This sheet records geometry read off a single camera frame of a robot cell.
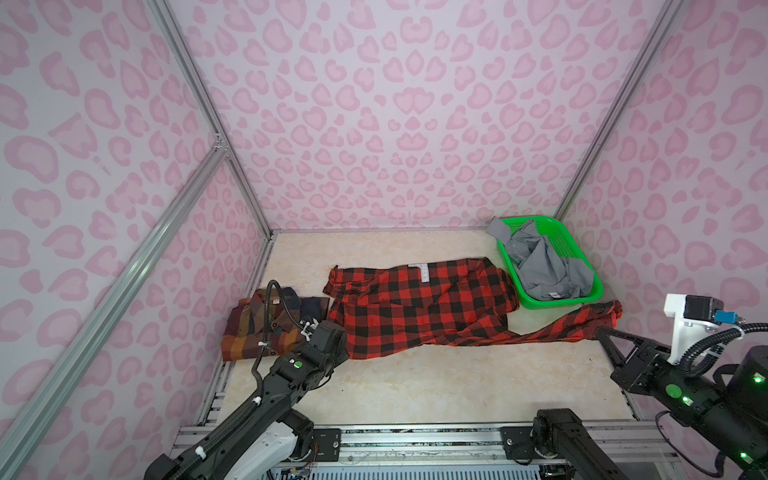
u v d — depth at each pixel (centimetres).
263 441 57
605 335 45
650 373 37
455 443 75
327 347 62
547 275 103
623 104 84
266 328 90
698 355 33
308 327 71
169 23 70
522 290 92
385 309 99
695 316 36
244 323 91
